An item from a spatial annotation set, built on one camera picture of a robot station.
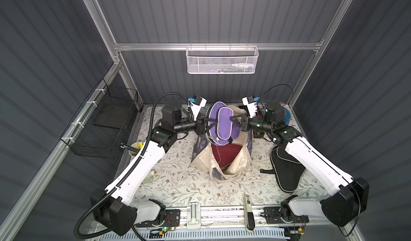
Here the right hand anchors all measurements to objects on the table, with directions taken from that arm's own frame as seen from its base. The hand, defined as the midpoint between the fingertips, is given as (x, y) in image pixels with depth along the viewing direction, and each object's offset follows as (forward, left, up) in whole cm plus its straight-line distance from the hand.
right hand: (234, 117), depth 71 cm
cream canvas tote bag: (-11, +14, -19) cm, 26 cm away
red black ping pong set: (-9, -9, -1) cm, 12 cm away
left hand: (-5, +8, +3) cm, 10 cm away
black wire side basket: (-4, +62, -5) cm, 63 cm away
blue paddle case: (+26, -42, -29) cm, 58 cm away
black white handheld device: (-33, -7, -28) cm, 44 cm away
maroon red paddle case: (-4, +2, -27) cm, 27 cm away
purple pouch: (-5, +4, -3) cm, 7 cm away
